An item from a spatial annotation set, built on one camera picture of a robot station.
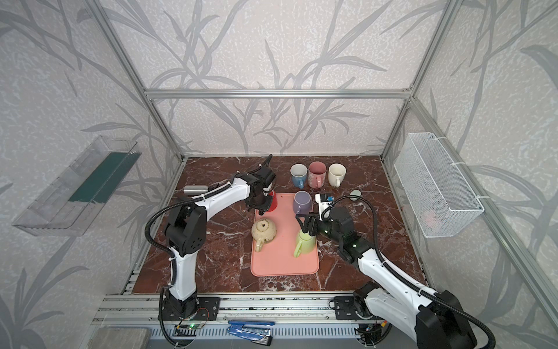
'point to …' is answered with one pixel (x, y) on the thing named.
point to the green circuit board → (193, 326)
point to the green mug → (306, 243)
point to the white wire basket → (440, 201)
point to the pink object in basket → (429, 218)
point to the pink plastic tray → (277, 257)
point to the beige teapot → (263, 231)
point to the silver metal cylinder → (195, 190)
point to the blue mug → (298, 172)
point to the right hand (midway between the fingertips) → (302, 209)
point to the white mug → (336, 174)
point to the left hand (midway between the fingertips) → (266, 200)
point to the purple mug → (302, 202)
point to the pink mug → (317, 171)
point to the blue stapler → (239, 329)
